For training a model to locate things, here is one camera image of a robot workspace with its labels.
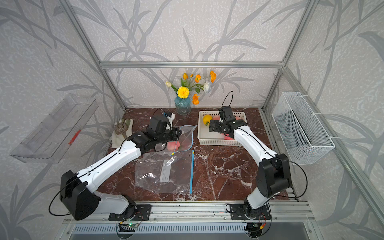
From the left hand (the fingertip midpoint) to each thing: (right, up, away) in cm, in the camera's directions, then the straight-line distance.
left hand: (183, 132), depth 78 cm
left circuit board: (-26, -46, -6) cm, 53 cm away
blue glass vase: (-4, +17, +31) cm, 36 cm away
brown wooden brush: (-48, 0, +27) cm, 55 cm away
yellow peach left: (+13, +7, +27) cm, 31 cm away
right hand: (+18, +4, +10) cm, 21 cm away
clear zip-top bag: (0, -6, +9) cm, 11 cm away
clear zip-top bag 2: (-15, -24, +9) cm, 30 cm away
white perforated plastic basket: (+13, -6, +25) cm, 29 cm away
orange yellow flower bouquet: (0, +28, +17) cm, 33 cm away
